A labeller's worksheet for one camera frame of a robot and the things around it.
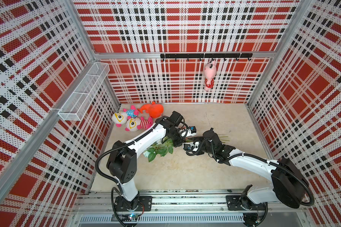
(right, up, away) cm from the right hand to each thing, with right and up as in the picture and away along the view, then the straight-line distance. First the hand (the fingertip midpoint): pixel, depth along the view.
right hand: (192, 138), depth 84 cm
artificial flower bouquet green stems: (-16, -3, -7) cm, 18 cm away
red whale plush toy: (-27, +18, +24) cm, 40 cm away
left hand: (-4, -2, 0) cm, 5 cm away
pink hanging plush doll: (+12, +43, +7) cm, 45 cm away
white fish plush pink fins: (-40, +9, +15) cm, 44 cm away
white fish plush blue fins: (-52, +13, +20) cm, 57 cm away
